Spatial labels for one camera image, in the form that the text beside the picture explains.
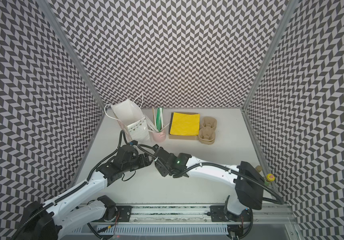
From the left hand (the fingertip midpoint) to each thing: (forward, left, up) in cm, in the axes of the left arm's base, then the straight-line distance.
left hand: (151, 159), depth 81 cm
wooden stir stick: (+26, +1, +2) cm, 26 cm away
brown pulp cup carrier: (+21, -34, -4) cm, 40 cm away
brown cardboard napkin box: (+21, -17, -10) cm, 29 cm away
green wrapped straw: (+26, -2, +4) cm, 26 cm away
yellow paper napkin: (+29, -20, -6) cm, 35 cm away
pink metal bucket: (+19, -2, -7) cm, 21 cm away
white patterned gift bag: (+31, +17, -3) cm, 36 cm away
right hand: (-5, -8, -1) cm, 9 cm away
